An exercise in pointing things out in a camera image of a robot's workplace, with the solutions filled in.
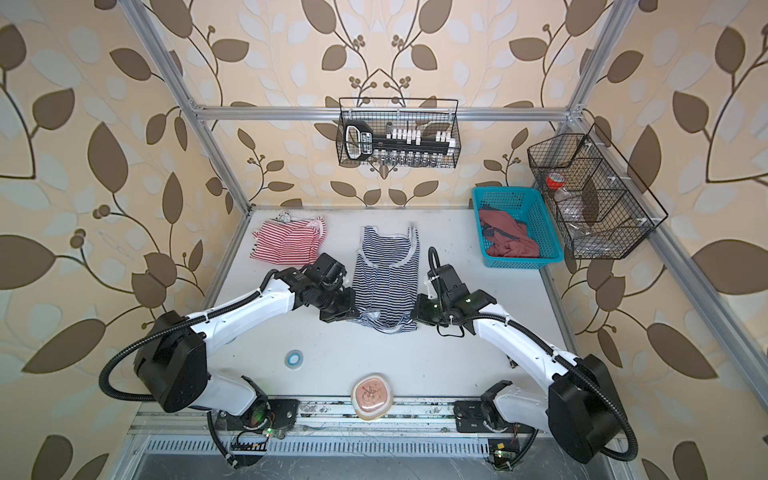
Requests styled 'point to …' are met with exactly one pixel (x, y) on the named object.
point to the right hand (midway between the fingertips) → (411, 316)
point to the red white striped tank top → (288, 241)
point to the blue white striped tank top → (385, 285)
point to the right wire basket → (600, 205)
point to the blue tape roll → (293, 359)
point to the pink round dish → (372, 396)
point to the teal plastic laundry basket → (528, 205)
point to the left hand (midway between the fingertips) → (364, 312)
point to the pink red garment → (504, 236)
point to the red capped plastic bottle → (555, 181)
